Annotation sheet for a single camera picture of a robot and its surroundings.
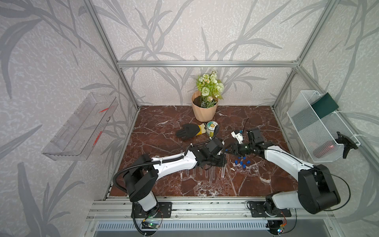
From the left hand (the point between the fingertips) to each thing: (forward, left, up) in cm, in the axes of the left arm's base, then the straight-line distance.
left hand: (227, 163), depth 78 cm
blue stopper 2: (+5, -15, -9) cm, 18 cm away
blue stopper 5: (+8, -10, -10) cm, 16 cm away
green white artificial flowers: (+43, +8, +16) cm, 47 cm away
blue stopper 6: (+8, -13, -10) cm, 19 cm away
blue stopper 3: (+3, -12, -10) cm, 16 cm away
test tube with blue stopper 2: (0, +8, -11) cm, 13 cm away
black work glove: (+28, +23, -8) cm, 37 cm away
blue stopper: (+5, -11, -10) cm, 15 cm away
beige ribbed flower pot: (+36, +12, -1) cm, 38 cm away
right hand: (+8, +1, 0) cm, 8 cm away
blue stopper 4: (+5, -8, -10) cm, 13 cm away
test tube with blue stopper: (0, +18, -11) cm, 21 cm away
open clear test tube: (-1, +22, -12) cm, 25 cm away
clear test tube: (0, +14, -11) cm, 18 cm away
